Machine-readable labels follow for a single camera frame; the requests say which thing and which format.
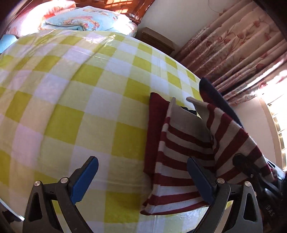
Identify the striped red white navy sweater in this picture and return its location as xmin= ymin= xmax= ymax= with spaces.
xmin=141 ymin=78 xmax=275 ymax=215

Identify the yellow white checkered bed cover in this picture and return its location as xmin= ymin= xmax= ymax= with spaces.
xmin=1 ymin=30 xmax=206 ymax=232

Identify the pink floral curtain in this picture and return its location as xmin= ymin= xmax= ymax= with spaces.
xmin=175 ymin=1 xmax=286 ymax=106

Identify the dark wooden nightstand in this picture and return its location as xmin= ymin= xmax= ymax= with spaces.
xmin=141 ymin=27 xmax=175 ymax=55

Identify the light blue cloud pillow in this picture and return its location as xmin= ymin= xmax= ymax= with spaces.
xmin=0 ymin=34 xmax=18 ymax=53

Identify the pink floral pillow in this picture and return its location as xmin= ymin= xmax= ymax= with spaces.
xmin=4 ymin=1 xmax=76 ymax=38

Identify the carved wooden headboard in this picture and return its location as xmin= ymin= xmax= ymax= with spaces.
xmin=74 ymin=0 xmax=154 ymax=25

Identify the light blue floral folded quilt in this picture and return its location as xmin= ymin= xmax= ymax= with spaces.
xmin=40 ymin=6 xmax=137 ymax=37

